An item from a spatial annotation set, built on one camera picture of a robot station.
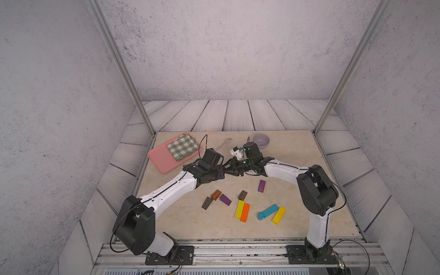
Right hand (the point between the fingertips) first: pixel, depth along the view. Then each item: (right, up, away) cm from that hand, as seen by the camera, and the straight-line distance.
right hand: (221, 170), depth 85 cm
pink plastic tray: (-37, +3, +23) cm, 43 cm away
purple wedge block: (+2, -15, +4) cm, 16 cm away
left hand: (+2, -1, -1) cm, 2 cm away
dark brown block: (-8, -17, +4) cm, 19 cm away
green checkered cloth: (-25, +11, +26) cm, 38 cm away
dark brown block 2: (+11, -14, +6) cm, 19 cm away
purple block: (+21, -10, +8) cm, 25 cm away
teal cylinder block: (+25, -20, +2) cm, 32 cm away
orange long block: (+12, -21, 0) cm, 24 cm away
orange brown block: (-3, -14, +6) cm, 15 cm away
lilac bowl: (+25, +15, +26) cm, 39 cm away
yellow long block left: (+9, -19, +1) cm, 21 cm away
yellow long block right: (+28, -22, -1) cm, 35 cm away
